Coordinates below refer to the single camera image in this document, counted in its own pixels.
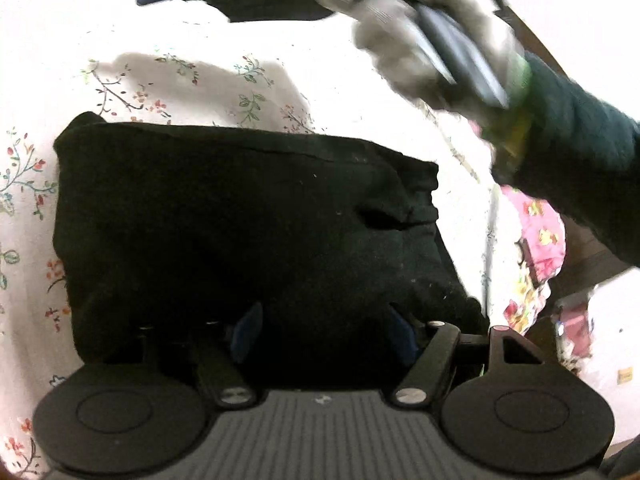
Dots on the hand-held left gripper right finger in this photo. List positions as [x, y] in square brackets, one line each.
[404, 335]

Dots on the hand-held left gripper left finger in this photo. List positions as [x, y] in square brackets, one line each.
[247, 332]

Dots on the black pants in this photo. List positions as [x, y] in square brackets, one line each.
[225, 220]

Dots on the person's right forearm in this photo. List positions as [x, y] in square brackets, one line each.
[575, 150]

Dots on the person's right hand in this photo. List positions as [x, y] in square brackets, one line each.
[395, 55]

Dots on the white floral bedsheet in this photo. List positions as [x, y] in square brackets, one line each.
[175, 40]

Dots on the white and pink bundle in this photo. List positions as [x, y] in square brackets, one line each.
[600, 320]

